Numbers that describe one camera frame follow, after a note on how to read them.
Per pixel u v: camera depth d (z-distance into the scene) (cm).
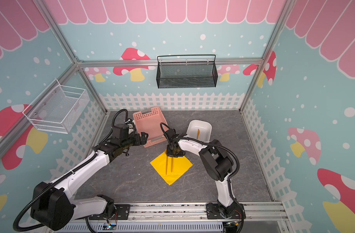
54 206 39
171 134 77
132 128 67
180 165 90
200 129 107
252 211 76
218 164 51
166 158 94
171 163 92
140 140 75
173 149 81
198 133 106
